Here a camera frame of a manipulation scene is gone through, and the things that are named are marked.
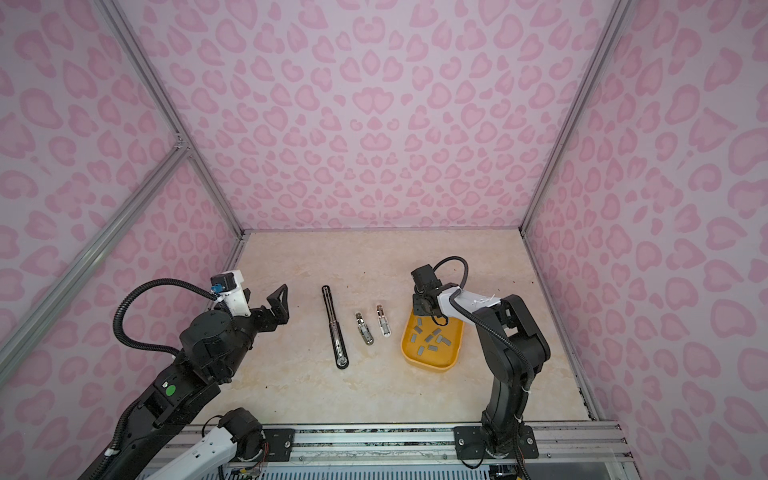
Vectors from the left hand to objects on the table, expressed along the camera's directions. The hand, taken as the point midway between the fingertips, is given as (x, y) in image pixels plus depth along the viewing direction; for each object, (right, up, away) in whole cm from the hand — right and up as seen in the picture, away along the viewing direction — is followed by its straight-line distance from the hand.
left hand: (268, 285), depth 66 cm
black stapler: (+10, -17, +26) cm, 33 cm away
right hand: (+38, -9, +31) cm, 50 cm away
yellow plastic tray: (+38, -21, +25) cm, 50 cm away
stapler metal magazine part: (+18, -17, +26) cm, 36 cm away
